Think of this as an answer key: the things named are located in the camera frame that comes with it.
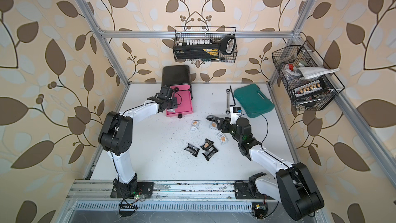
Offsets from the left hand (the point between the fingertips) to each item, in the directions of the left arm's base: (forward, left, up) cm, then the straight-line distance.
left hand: (175, 101), depth 97 cm
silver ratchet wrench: (+16, -37, -10) cm, 41 cm away
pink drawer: (0, -5, -3) cm, 6 cm away
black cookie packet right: (-31, -22, -9) cm, 39 cm away
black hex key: (+11, -40, -9) cm, 42 cm away
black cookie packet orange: (-25, -21, -7) cm, 34 cm away
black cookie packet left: (-28, -12, -9) cm, 32 cm away
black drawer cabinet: (+22, +1, +3) cm, 22 cm away
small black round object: (-7, -23, -8) cm, 26 cm away
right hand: (-15, -28, +3) cm, 32 cm away
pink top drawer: (+7, -3, +5) cm, 9 cm away
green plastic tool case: (+4, -52, -3) cm, 52 cm away
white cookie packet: (-4, +2, -5) cm, 6 cm away
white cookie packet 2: (-13, -13, -8) cm, 20 cm away
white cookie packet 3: (-13, -25, -9) cm, 29 cm away
